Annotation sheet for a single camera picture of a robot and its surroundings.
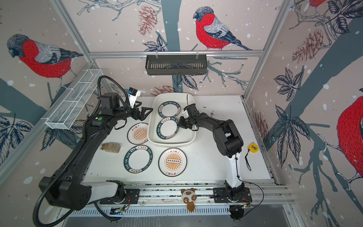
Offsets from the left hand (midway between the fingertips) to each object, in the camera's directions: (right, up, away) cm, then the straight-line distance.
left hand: (148, 103), depth 73 cm
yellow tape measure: (+64, -28, +16) cm, 72 cm away
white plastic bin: (+19, -22, +19) cm, 35 cm away
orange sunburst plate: (-14, -21, +25) cm, 35 cm away
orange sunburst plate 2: (+12, -36, +12) cm, 40 cm away
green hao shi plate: (+7, -3, +38) cm, 39 cm away
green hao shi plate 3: (-10, -34, +13) cm, 38 cm away
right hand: (+15, -13, +24) cm, 31 cm away
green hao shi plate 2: (+7, -17, +28) cm, 33 cm away
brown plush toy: (+22, -48, -3) cm, 53 cm away
